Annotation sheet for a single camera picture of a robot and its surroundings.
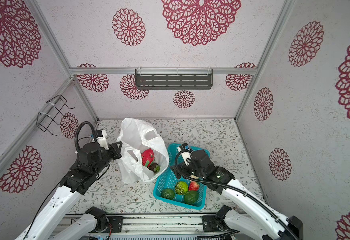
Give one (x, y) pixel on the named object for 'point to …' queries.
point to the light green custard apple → (181, 188)
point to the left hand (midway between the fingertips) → (122, 145)
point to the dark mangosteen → (154, 167)
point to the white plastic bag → (134, 136)
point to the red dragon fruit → (147, 157)
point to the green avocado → (168, 193)
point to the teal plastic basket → (165, 180)
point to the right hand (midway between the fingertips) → (177, 161)
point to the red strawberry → (193, 186)
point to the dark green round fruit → (191, 197)
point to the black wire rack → (44, 120)
